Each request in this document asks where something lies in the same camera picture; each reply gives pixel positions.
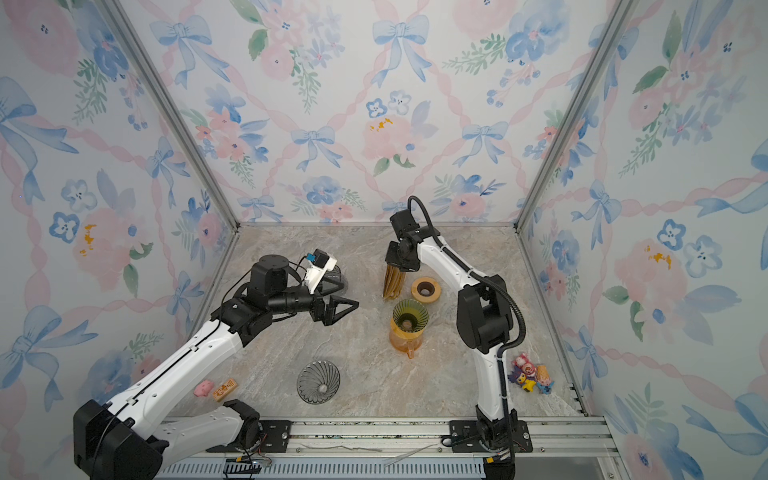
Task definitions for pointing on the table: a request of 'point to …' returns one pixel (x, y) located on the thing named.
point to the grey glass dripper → (318, 382)
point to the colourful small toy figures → (529, 376)
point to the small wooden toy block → (225, 389)
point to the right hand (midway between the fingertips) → (392, 259)
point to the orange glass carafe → (404, 341)
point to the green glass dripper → (410, 316)
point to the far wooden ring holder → (426, 289)
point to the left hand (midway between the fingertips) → (350, 293)
